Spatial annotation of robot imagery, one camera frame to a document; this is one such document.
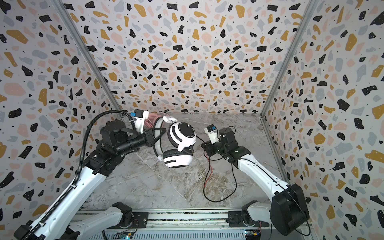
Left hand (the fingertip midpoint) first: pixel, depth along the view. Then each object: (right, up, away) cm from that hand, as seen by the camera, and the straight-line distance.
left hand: (165, 128), depth 61 cm
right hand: (+14, -7, +18) cm, 24 cm away
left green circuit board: (-20, -51, +9) cm, 56 cm away
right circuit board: (+39, -51, +11) cm, 66 cm away
